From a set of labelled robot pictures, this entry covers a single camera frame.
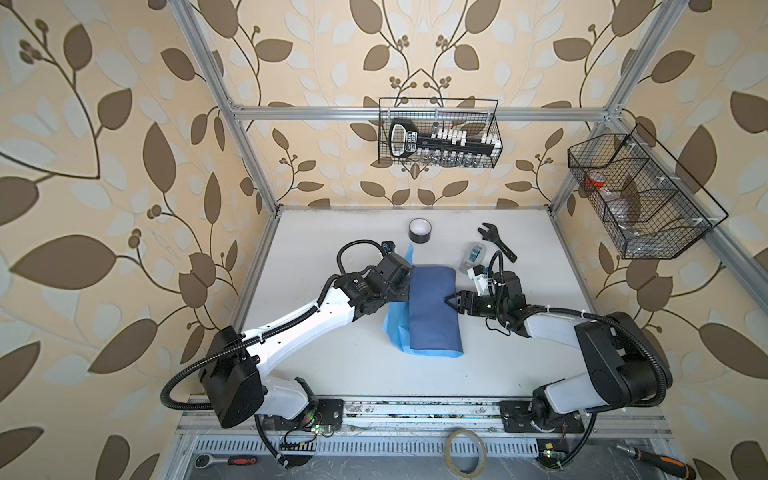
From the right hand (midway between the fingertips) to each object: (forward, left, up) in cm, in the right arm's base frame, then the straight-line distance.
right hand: (453, 304), depth 90 cm
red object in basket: (+27, -44, +25) cm, 57 cm away
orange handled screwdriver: (-40, -41, -2) cm, 57 cm away
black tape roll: (+32, +8, -2) cm, 33 cm away
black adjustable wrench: (+30, -20, -3) cm, 36 cm away
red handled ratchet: (-36, +63, -3) cm, 72 cm away
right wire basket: (+13, -47, +29) cm, 57 cm away
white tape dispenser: (+19, -10, 0) cm, 21 cm away
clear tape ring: (-38, +7, 0) cm, 39 cm away
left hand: (0, +15, +14) cm, 20 cm away
